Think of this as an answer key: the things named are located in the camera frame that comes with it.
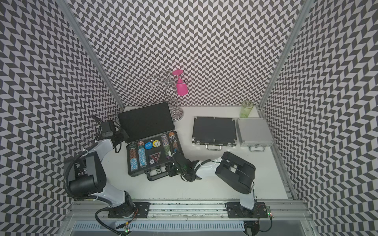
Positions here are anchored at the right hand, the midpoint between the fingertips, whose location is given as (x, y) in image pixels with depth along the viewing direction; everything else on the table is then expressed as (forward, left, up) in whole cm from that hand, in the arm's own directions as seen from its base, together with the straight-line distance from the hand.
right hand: (167, 171), depth 85 cm
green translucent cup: (+41, -53, +10) cm, 68 cm away
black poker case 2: (+25, -29, +3) cm, 39 cm away
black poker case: (+18, +10, +6) cm, 21 cm away
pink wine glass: (+52, -7, +20) cm, 56 cm away
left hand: (+22, +28, +7) cm, 36 cm away
